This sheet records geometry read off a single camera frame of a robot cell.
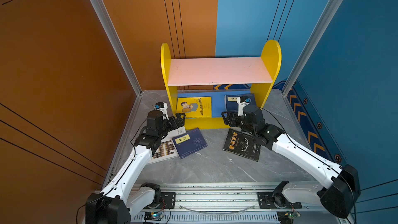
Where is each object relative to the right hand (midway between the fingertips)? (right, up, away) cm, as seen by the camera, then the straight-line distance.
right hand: (224, 113), depth 77 cm
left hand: (-23, -1, +3) cm, 23 cm away
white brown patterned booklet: (-31, -22, +11) cm, 40 cm away
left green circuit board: (-33, -47, -6) cm, 58 cm away
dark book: (+13, -19, +15) cm, 27 cm away
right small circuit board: (+28, -48, -6) cm, 56 cm away
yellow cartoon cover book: (-15, +3, +15) cm, 22 cm away
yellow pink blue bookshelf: (-3, +14, +44) cm, 46 cm away
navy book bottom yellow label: (-19, -18, +14) cm, 30 cm away
